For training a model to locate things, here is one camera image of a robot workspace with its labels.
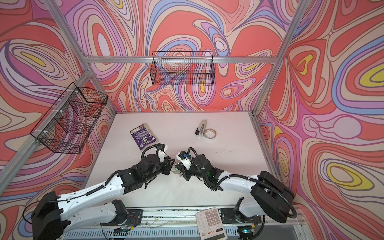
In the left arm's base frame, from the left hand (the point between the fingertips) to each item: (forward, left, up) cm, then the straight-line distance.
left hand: (176, 159), depth 77 cm
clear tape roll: (+28, -22, -15) cm, 39 cm away
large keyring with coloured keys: (-4, +1, -6) cm, 7 cm away
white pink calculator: (-28, -17, -14) cm, 35 cm away
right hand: (-3, -1, -6) cm, 6 cm away
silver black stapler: (+29, -15, -13) cm, 35 cm away
